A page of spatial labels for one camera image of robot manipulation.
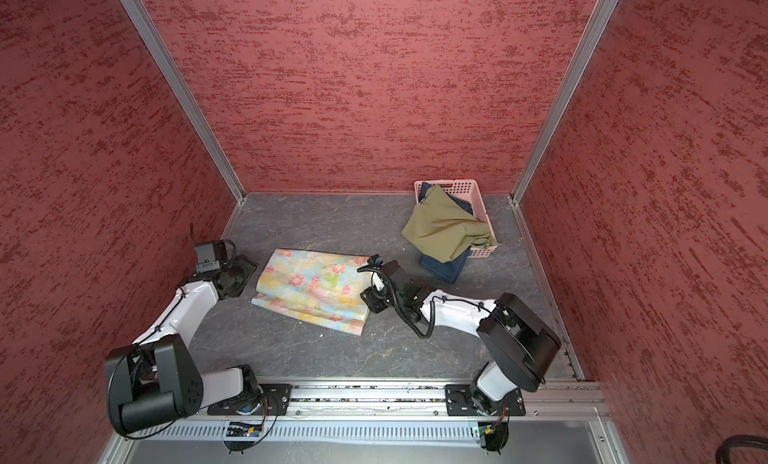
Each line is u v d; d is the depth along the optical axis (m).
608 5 0.72
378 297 0.68
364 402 0.76
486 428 0.72
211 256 0.67
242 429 0.72
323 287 0.94
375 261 0.77
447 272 0.93
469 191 1.20
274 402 0.70
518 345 0.47
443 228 0.99
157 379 0.41
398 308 0.66
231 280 0.66
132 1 0.71
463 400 0.74
